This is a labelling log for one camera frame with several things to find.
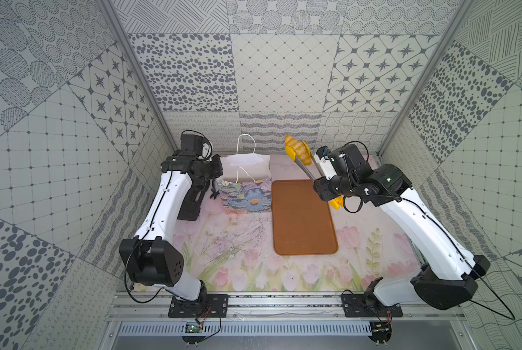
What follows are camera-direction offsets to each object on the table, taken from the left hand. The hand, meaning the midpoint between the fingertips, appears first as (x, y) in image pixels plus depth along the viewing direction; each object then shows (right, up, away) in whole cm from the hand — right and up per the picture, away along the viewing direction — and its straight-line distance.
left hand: (228, 168), depth 80 cm
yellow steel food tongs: (+23, +5, -5) cm, 24 cm away
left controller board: (-10, -54, -9) cm, 56 cm away
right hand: (+33, -6, -11) cm, 35 cm away
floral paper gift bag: (+7, -5, -3) cm, 9 cm away
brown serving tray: (+30, -24, +11) cm, 40 cm away
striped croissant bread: (+27, +6, -4) cm, 28 cm away
